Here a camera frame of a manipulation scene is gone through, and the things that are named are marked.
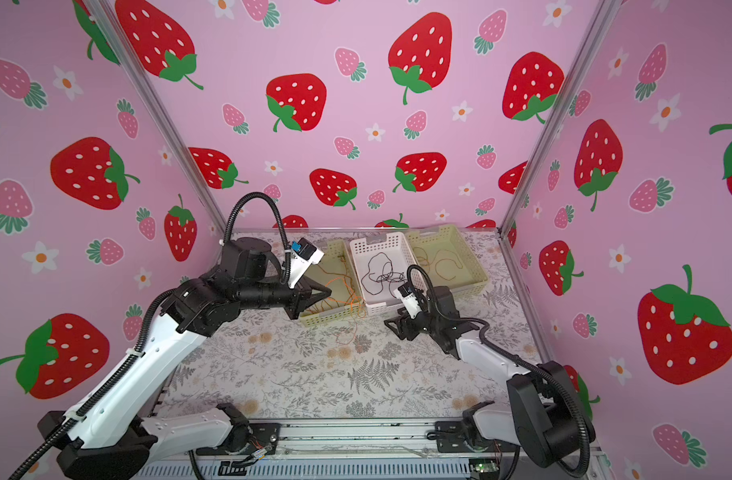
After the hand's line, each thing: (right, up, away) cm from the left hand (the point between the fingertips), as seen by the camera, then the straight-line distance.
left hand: (330, 290), depth 63 cm
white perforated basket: (+12, +5, +47) cm, 49 cm away
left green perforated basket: (0, -7, +32) cm, 33 cm away
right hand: (+15, -10, +23) cm, 29 cm away
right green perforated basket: (+37, +6, +49) cm, 61 cm away
